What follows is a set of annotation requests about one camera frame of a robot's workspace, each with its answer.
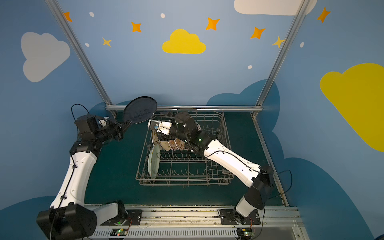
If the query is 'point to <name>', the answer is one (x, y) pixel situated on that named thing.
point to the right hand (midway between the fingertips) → (162, 117)
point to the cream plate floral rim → (163, 144)
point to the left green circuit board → (119, 232)
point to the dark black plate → (139, 110)
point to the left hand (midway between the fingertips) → (132, 120)
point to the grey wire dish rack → (174, 153)
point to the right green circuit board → (244, 232)
